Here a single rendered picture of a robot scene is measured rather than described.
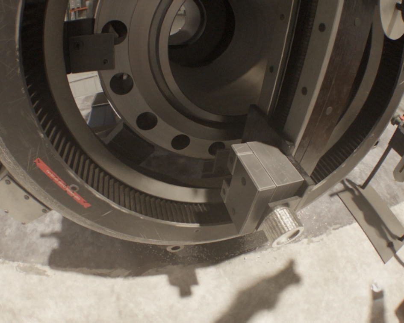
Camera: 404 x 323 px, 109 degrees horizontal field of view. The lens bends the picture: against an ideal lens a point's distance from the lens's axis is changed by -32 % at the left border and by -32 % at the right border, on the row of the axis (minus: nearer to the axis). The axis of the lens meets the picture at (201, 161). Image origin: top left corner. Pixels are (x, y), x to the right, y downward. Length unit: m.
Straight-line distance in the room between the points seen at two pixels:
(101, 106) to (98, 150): 0.71
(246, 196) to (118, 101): 0.23
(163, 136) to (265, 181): 0.21
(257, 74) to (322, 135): 0.25
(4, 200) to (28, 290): 0.52
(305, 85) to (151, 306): 0.65
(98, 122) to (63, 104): 0.62
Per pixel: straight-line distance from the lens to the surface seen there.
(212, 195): 0.40
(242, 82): 0.50
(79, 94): 1.89
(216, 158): 0.42
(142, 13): 0.30
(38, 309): 0.82
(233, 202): 0.28
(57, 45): 0.25
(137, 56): 0.31
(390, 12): 0.35
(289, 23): 0.29
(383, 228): 1.15
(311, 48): 0.25
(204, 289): 0.68
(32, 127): 0.22
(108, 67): 0.30
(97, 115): 0.92
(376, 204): 1.24
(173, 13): 0.30
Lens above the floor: 0.66
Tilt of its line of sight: 42 degrees down
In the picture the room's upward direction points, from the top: 4 degrees clockwise
